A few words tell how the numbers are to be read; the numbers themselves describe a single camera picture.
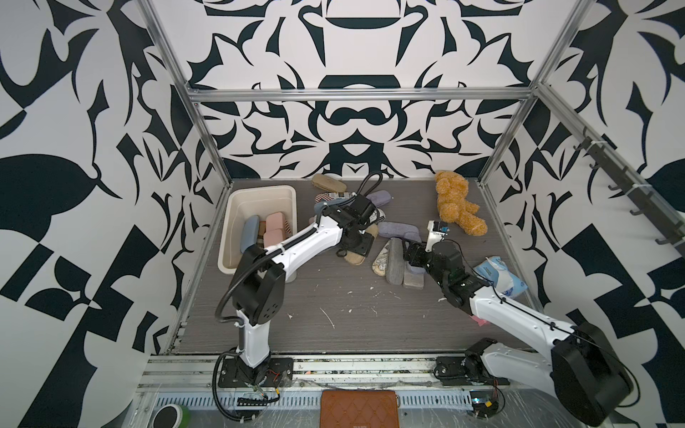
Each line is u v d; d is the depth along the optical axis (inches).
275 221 39.0
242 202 37.6
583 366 16.1
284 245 20.0
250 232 37.8
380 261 36.4
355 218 26.4
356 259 33.3
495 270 32.7
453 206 37.0
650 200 21.7
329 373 29.9
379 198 43.7
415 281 34.8
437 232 28.7
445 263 24.9
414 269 34.8
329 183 45.4
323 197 42.9
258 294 18.7
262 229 38.2
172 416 25.3
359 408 26.6
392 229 39.7
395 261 35.1
